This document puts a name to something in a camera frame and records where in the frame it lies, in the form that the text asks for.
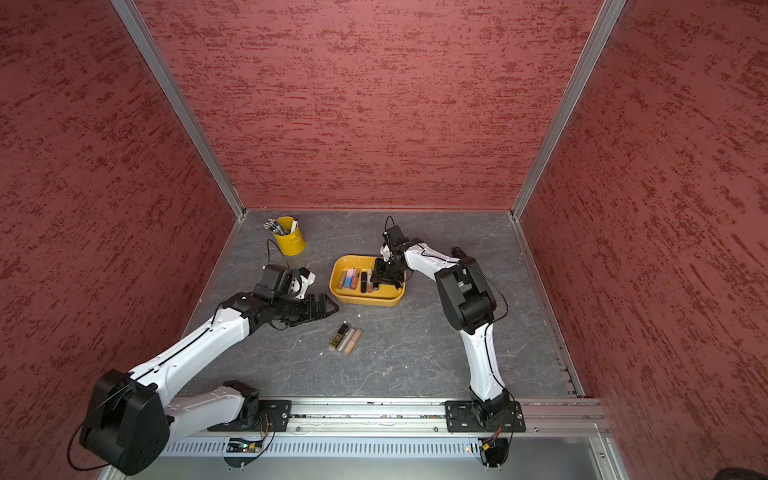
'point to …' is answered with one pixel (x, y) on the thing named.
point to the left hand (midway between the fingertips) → (325, 318)
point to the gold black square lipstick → (338, 337)
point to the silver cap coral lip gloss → (355, 278)
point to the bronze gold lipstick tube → (342, 278)
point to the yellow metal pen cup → (294, 243)
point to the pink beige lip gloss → (369, 283)
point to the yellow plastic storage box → (384, 296)
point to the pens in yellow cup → (274, 227)
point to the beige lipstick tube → (352, 343)
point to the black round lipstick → (363, 281)
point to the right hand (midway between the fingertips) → (376, 282)
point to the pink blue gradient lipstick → (348, 278)
